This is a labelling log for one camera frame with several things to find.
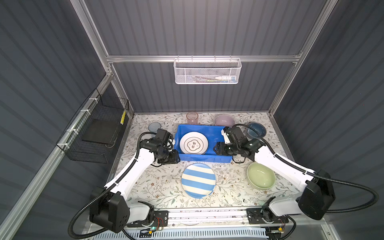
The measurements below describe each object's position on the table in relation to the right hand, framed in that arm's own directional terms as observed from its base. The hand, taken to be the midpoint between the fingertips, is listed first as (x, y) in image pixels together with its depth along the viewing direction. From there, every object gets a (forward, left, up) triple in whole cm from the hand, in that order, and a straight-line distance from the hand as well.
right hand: (218, 149), depth 82 cm
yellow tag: (+14, +53, +12) cm, 56 cm away
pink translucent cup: (+26, +15, -2) cm, 30 cm away
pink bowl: (+32, -9, -12) cm, 35 cm away
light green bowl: (-10, -25, -14) cm, 30 cm away
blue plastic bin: (+22, 0, -16) cm, 27 cm away
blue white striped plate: (-12, +11, -15) cm, 22 cm away
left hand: (-5, +23, -2) cm, 24 cm away
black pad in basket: (+2, +59, +15) cm, 61 cm away
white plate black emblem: (+12, +14, -12) cm, 22 cm away
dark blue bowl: (+26, -32, -12) cm, 43 cm away
